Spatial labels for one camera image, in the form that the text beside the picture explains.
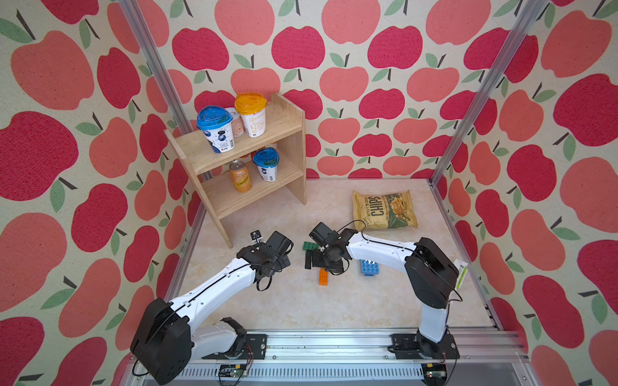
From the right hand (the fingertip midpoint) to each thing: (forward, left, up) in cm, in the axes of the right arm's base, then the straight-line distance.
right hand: (314, 271), depth 88 cm
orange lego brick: (-1, -4, -1) cm, 4 cm away
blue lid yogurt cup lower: (+28, +20, +29) cm, 45 cm away
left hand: (-2, +13, +6) cm, 15 cm away
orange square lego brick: (-4, -3, -2) cm, 5 cm away
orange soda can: (+20, +27, +27) cm, 43 cm away
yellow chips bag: (+28, -28, +4) cm, 40 cm away
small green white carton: (+7, -55, 0) cm, 55 cm away
